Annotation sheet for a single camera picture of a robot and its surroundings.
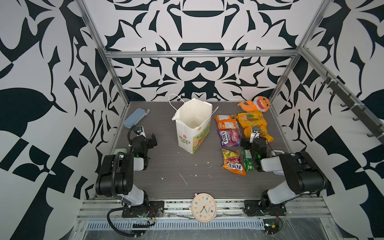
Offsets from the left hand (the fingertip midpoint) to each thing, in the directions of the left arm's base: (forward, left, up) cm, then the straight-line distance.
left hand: (144, 133), depth 93 cm
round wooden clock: (-40, -34, -5) cm, 52 cm away
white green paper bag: (+10, -30, -2) cm, 32 cm away
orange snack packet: (+11, -53, -5) cm, 55 cm away
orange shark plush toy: (+22, -79, 0) cm, 82 cm away
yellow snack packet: (+12, -71, -4) cm, 72 cm away
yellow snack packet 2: (+1, -74, -2) cm, 74 cm away
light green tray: (-7, +16, -8) cm, 19 cm away
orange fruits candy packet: (-17, -52, -6) cm, 55 cm away
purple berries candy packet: (-2, -53, -6) cm, 54 cm away
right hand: (-3, -66, -1) cm, 67 cm away
